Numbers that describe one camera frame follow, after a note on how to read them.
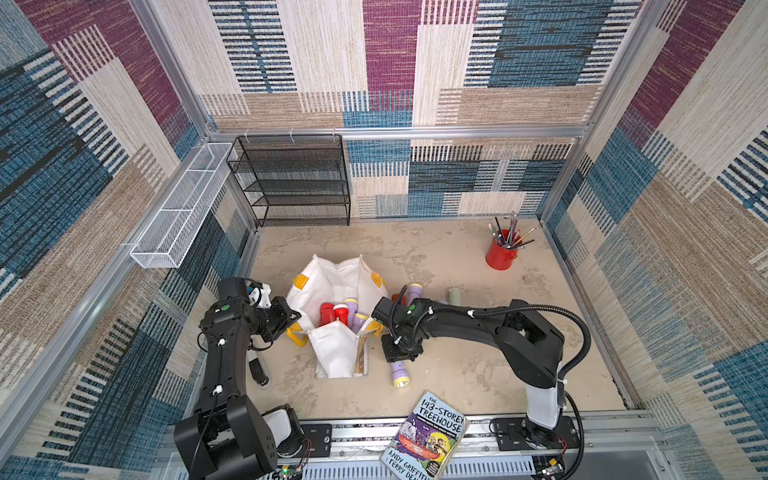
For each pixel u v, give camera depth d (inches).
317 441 28.9
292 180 43.5
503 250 39.3
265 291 30.5
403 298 38.1
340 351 30.6
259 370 31.3
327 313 34.5
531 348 18.9
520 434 28.7
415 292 38.1
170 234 28.1
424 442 28.1
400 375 31.7
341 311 35.1
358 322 34.1
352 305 36.3
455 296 37.8
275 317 27.5
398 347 29.2
